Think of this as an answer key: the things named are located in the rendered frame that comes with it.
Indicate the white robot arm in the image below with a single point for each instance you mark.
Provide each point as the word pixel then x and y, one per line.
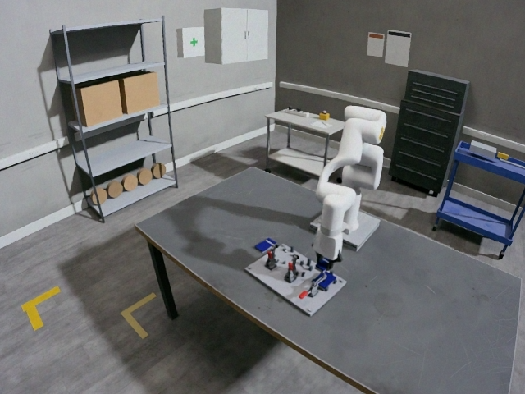
pixel 340 209

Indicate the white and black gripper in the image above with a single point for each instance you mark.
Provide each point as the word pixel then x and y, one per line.
pixel 324 247

